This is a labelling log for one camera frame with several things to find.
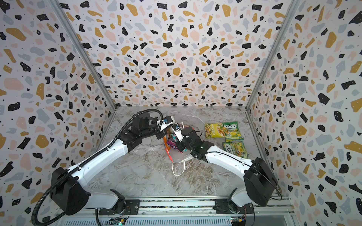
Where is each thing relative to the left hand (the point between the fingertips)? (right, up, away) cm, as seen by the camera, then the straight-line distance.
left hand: (170, 120), depth 75 cm
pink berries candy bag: (-1, -14, +12) cm, 19 cm away
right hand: (+2, -8, +5) cm, 9 cm away
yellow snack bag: (+29, -7, +28) cm, 40 cm away
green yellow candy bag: (+41, -8, +28) cm, 51 cm away
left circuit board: (-25, -50, -5) cm, 56 cm away
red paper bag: (+4, -21, +5) cm, 22 cm away
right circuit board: (+35, -51, -4) cm, 62 cm away
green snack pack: (+42, -18, +17) cm, 49 cm away
